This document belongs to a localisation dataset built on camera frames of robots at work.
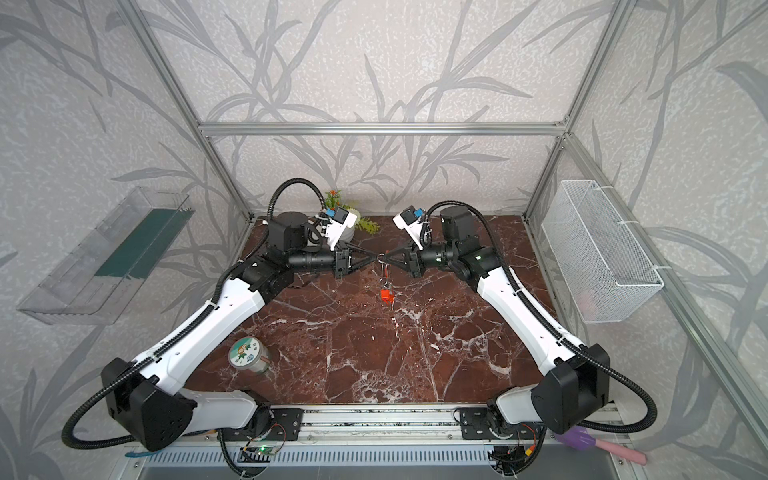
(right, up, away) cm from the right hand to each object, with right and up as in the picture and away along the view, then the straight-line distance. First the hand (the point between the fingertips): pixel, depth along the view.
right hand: (387, 250), depth 70 cm
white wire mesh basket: (+46, -5, -9) cm, 47 cm away
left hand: (-2, 0, -3) cm, 4 cm away
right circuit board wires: (+32, -52, +4) cm, 61 cm away
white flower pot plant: (-21, +16, +34) cm, 43 cm away
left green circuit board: (-29, -48, +1) cm, 56 cm away
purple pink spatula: (+47, -46, +2) cm, 66 cm away
